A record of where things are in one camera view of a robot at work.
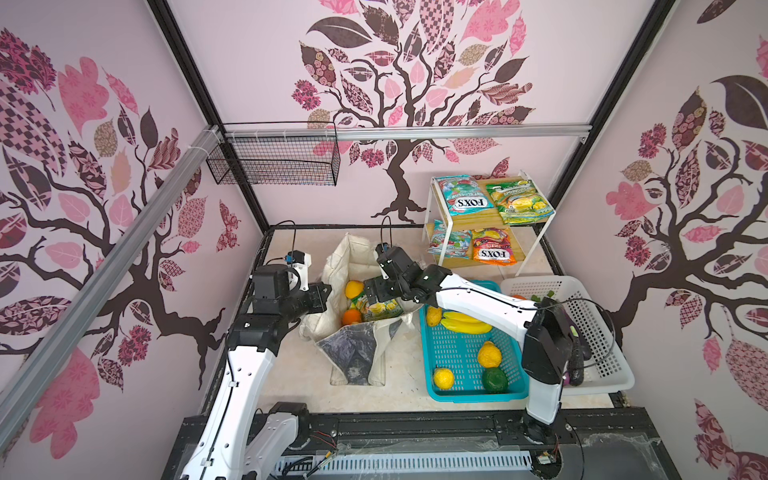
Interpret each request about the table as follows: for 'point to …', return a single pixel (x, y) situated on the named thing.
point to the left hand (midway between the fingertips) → (331, 292)
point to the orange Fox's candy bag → (493, 246)
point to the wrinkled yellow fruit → (433, 315)
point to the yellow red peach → (353, 288)
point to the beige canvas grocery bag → (357, 352)
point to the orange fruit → (351, 316)
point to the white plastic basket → (606, 370)
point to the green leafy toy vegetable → (538, 299)
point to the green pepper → (494, 380)
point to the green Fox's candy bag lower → (459, 242)
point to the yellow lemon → (443, 378)
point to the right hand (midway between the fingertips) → (377, 279)
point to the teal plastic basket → (470, 360)
